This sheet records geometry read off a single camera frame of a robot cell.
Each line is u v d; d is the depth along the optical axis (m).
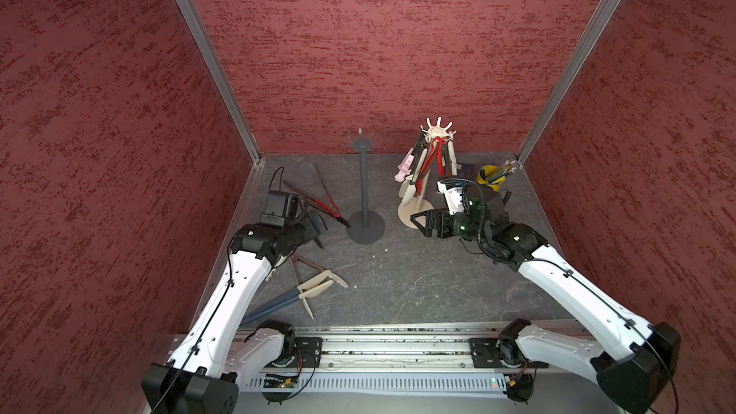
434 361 0.73
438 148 0.73
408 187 0.81
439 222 0.63
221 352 0.41
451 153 0.75
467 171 1.15
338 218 1.00
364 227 0.98
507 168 0.95
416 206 1.00
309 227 0.68
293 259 0.90
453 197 0.66
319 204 1.03
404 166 0.79
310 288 0.81
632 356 0.38
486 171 1.03
